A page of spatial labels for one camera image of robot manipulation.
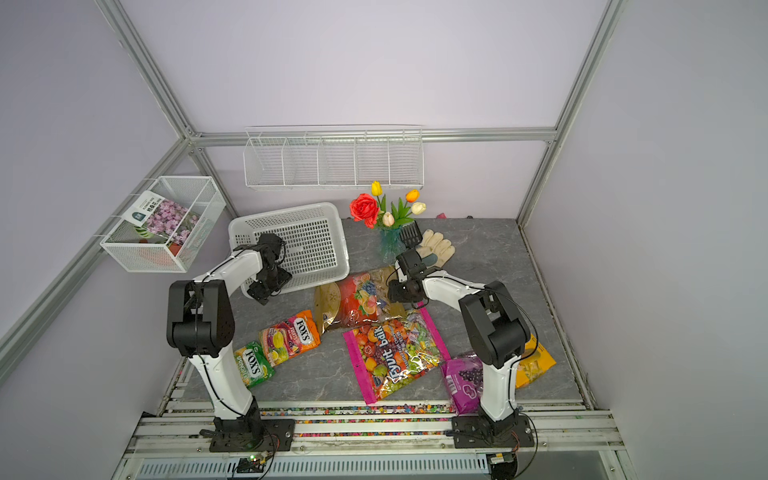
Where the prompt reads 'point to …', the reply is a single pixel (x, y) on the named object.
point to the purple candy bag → (465, 378)
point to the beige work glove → (435, 251)
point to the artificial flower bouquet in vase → (386, 220)
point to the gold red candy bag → (355, 299)
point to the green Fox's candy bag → (254, 364)
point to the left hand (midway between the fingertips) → (279, 289)
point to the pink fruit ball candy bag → (391, 353)
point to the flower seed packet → (164, 221)
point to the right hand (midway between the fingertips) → (394, 291)
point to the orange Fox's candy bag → (296, 335)
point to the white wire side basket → (131, 252)
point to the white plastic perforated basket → (315, 252)
